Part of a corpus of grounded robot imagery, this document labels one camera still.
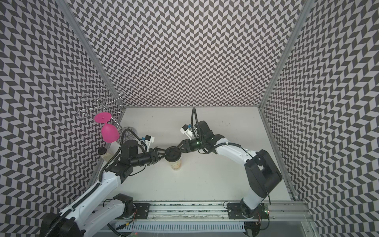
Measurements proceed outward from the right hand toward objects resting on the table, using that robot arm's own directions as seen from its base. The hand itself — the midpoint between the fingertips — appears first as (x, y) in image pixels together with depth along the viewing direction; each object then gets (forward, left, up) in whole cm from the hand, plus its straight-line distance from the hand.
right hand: (180, 152), depth 78 cm
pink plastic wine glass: (+7, +37, +8) cm, 39 cm away
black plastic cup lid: (-4, +3, +4) cm, 7 cm away
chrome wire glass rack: (+26, +56, +8) cm, 62 cm away
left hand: (-2, +6, 0) cm, 7 cm away
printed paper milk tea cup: (-5, +2, -5) cm, 8 cm away
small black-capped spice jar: (+1, +43, -4) cm, 43 cm away
